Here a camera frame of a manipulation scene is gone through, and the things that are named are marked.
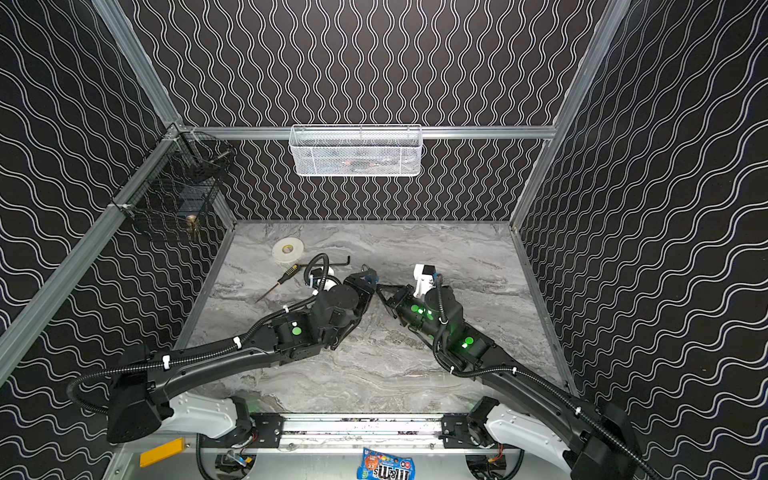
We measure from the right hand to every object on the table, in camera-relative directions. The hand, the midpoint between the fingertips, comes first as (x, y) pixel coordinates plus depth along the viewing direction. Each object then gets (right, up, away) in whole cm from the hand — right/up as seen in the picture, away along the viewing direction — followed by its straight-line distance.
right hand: (371, 288), depth 69 cm
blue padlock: (-1, +2, +1) cm, 2 cm away
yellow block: (-50, -39, +2) cm, 63 cm away
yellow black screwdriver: (-29, +2, +34) cm, 45 cm away
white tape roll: (-33, +9, +43) cm, 55 cm away
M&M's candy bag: (+2, -41, 0) cm, 41 cm away
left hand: (+4, +3, -2) cm, 5 cm away
